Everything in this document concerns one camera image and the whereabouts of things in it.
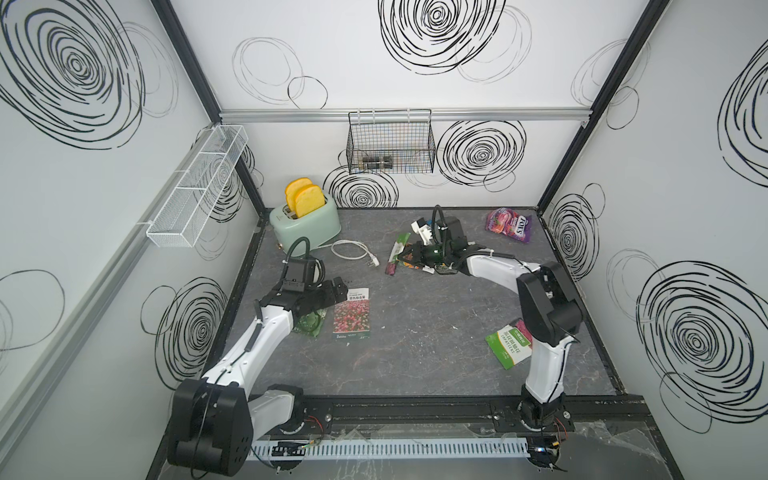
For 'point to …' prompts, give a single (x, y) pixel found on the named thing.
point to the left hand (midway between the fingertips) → (334, 292)
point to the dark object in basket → (374, 162)
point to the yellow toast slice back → (292, 189)
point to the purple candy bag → (505, 221)
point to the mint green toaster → (317, 226)
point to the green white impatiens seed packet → (397, 249)
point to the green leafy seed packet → (311, 323)
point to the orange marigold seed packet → (404, 263)
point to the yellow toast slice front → (309, 198)
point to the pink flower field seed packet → (351, 317)
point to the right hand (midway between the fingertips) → (401, 254)
